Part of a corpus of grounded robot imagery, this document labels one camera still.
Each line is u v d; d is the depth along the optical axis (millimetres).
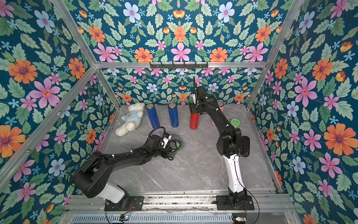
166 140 818
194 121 1005
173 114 954
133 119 1014
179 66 932
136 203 736
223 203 733
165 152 806
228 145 582
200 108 734
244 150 871
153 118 978
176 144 873
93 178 442
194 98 768
